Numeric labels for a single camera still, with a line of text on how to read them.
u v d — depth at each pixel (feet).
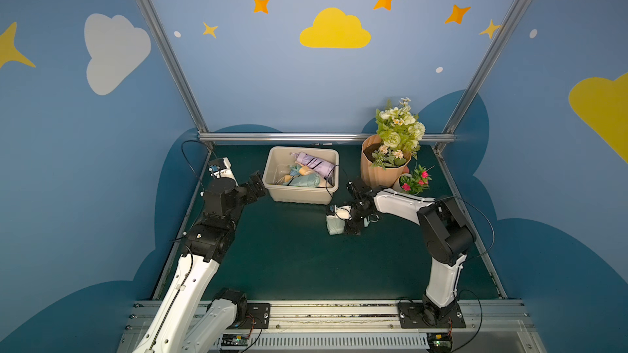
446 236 1.66
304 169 3.22
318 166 3.22
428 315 2.16
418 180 2.97
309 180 2.96
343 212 2.81
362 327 2.43
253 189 2.13
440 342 2.39
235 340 2.35
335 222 3.00
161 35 2.69
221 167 1.90
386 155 3.08
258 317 2.41
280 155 3.41
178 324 1.30
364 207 2.41
